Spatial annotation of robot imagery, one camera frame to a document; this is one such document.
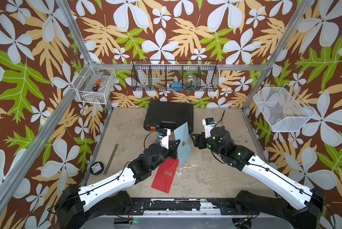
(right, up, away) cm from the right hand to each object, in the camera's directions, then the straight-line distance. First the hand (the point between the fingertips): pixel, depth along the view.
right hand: (194, 134), depth 73 cm
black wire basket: (-9, +39, +26) cm, 48 cm away
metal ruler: (-52, -24, +13) cm, 59 cm away
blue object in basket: (-8, +30, +21) cm, 38 cm away
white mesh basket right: (+53, +13, +7) cm, 55 cm away
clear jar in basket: (+1, +32, +22) cm, 39 cm away
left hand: (-7, -3, -3) cm, 8 cm away
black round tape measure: (-58, -22, +13) cm, 63 cm away
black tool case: (-14, +12, +37) cm, 41 cm away
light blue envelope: (-5, -9, +2) cm, 11 cm away
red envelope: (-16, -26, +12) cm, 33 cm away
